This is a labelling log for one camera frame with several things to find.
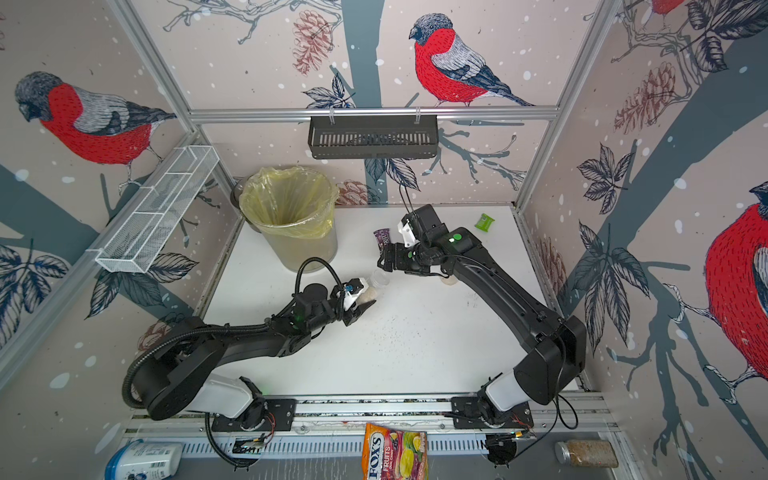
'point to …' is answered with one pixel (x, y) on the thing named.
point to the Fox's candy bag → (390, 454)
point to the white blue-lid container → (143, 460)
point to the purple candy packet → (383, 235)
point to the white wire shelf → (156, 210)
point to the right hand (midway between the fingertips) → (389, 260)
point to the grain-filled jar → (597, 454)
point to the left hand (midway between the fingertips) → (372, 288)
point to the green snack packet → (485, 222)
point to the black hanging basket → (374, 137)
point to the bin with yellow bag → (294, 208)
